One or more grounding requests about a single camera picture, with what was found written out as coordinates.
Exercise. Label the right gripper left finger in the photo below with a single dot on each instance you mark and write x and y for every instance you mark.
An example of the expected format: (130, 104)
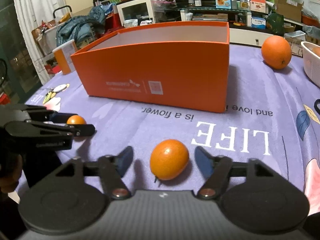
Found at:
(111, 170)

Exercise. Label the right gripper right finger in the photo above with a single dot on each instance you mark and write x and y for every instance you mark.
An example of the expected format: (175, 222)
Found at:
(215, 170)

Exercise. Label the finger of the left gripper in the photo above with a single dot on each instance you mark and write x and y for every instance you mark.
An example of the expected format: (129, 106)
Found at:
(58, 117)
(85, 130)

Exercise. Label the small kumquat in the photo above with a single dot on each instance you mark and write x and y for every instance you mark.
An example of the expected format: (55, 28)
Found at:
(76, 120)

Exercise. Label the person left hand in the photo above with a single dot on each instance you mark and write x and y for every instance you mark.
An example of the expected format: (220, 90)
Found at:
(11, 181)

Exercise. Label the orange white canister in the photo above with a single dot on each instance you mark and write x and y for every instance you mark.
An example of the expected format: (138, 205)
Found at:
(63, 54)

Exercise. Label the purple floral tablecloth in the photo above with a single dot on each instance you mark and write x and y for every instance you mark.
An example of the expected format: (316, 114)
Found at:
(269, 115)

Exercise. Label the blue jacket on chair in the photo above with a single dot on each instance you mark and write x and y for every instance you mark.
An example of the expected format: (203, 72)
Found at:
(82, 28)

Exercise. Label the orange cardboard box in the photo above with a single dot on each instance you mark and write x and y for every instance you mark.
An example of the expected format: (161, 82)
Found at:
(181, 64)

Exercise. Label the large orange on table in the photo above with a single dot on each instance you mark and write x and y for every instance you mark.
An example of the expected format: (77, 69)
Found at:
(276, 52)

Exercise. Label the white microwave oven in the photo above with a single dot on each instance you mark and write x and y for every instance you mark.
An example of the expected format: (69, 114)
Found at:
(136, 9)

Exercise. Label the white fruit basket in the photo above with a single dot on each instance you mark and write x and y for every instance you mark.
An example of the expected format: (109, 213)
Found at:
(311, 61)

